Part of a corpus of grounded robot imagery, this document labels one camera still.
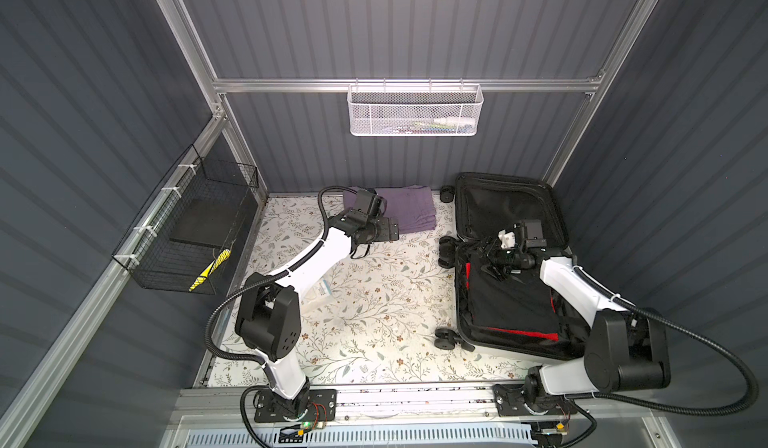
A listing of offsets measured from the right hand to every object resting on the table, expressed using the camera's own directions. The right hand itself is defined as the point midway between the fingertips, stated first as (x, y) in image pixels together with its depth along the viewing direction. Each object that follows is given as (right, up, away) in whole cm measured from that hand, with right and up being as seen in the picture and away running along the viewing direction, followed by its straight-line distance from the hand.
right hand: (477, 258), depth 88 cm
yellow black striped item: (-68, 0, -19) cm, 71 cm away
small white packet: (-46, -10, +6) cm, 47 cm away
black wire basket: (-76, +6, -17) cm, 78 cm away
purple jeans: (-17, +17, +27) cm, 37 cm away
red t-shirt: (+11, -13, -3) cm, 17 cm away
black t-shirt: (+11, -12, -3) cm, 17 cm away
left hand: (-28, +9, +1) cm, 30 cm away
